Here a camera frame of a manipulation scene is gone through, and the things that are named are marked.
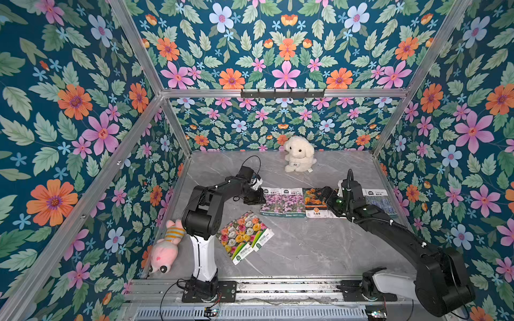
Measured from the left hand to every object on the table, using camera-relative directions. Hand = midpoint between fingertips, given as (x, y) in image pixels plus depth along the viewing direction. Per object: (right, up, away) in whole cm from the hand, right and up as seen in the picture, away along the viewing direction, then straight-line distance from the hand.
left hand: (267, 199), depth 97 cm
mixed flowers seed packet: (-14, -17, -11) cm, 25 cm away
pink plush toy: (-40, -18, -20) cm, 48 cm away
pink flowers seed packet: (+3, -3, -1) cm, 4 cm away
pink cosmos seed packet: (+13, -2, +1) cm, 13 cm away
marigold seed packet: (+24, -3, 0) cm, 24 cm away
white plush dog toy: (+16, +22, +1) cm, 28 cm away
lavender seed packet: (+56, +1, +4) cm, 56 cm away
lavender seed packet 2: (+60, -5, -2) cm, 60 cm away
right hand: (+25, +4, -11) cm, 28 cm away
